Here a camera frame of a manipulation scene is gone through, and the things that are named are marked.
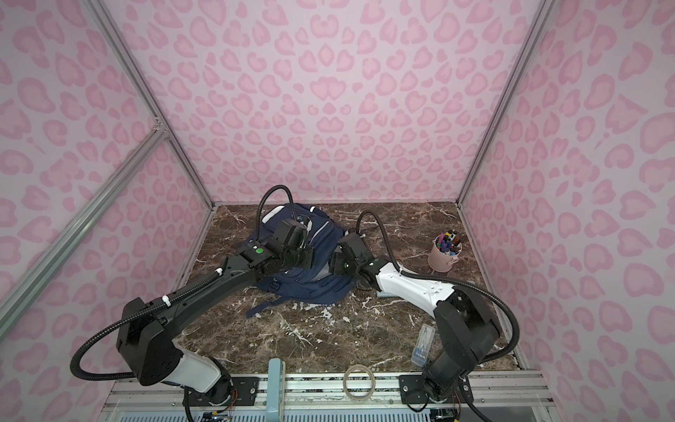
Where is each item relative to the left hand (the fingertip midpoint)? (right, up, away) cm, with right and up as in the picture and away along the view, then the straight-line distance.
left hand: (313, 247), depth 81 cm
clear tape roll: (+17, -38, -9) cm, 42 cm away
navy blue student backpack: (0, -12, +3) cm, 13 cm away
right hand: (+7, -5, +5) cm, 10 cm away
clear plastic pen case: (+34, -30, -1) cm, 45 cm away
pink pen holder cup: (+44, -2, +9) cm, 45 cm away
